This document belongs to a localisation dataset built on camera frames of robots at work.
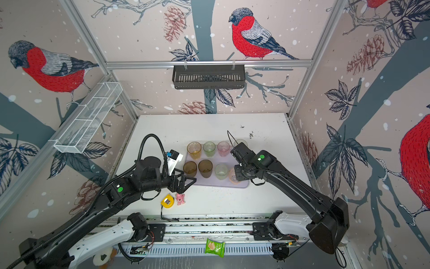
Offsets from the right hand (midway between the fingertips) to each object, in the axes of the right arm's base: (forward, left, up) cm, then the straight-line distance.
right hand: (239, 175), depth 76 cm
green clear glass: (+22, +17, -10) cm, 30 cm away
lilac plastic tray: (+6, +13, -8) cm, 16 cm away
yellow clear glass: (+20, +26, -9) cm, 34 cm away
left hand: (-7, +21, +10) cm, 24 cm away
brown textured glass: (+9, +27, -12) cm, 31 cm away
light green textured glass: (+7, +9, -10) cm, 15 cm away
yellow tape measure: (-9, +35, -12) cm, 38 cm away
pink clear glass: (+23, +9, -11) cm, 27 cm away
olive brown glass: (+8, +18, -8) cm, 21 cm away
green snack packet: (-27, +10, -12) cm, 31 cm away
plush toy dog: (-33, +55, -10) cm, 65 cm away
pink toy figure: (-8, +29, -11) cm, 32 cm away
